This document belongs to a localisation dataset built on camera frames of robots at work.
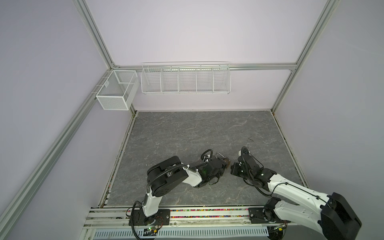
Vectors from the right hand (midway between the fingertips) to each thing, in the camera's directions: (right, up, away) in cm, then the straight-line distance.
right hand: (231, 167), depth 85 cm
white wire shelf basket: (-10, +58, +20) cm, 62 cm away
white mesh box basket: (-71, +48, +12) cm, 87 cm away
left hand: (0, +1, +1) cm, 2 cm away
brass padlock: (-2, +4, +2) cm, 5 cm away
